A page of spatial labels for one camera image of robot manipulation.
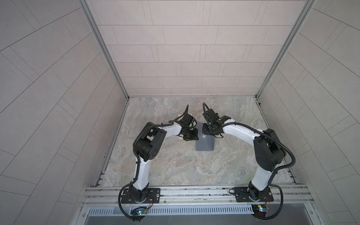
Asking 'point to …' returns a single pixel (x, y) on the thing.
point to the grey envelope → (205, 142)
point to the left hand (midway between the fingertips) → (202, 136)
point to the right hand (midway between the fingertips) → (203, 131)
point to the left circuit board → (139, 211)
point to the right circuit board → (259, 210)
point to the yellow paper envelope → (181, 137)
